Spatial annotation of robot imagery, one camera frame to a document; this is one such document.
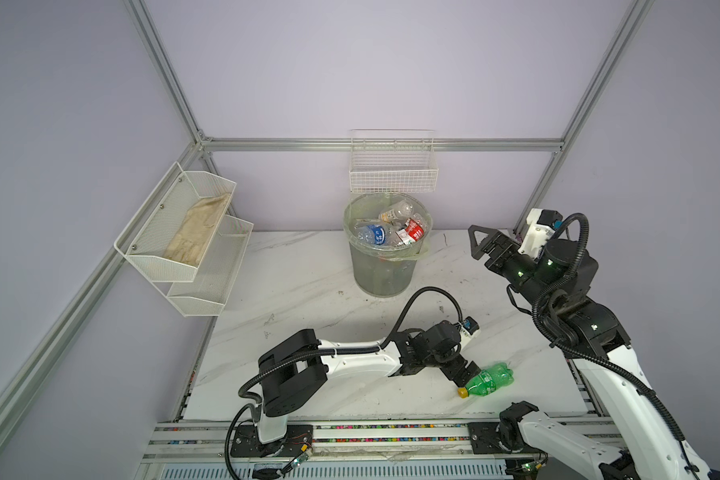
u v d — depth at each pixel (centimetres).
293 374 46
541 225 51
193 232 79
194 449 73
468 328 67
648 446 37
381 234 84
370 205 96
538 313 46
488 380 78
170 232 78
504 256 52
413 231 80
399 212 88
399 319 59
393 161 96
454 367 68
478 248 54
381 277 90
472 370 68
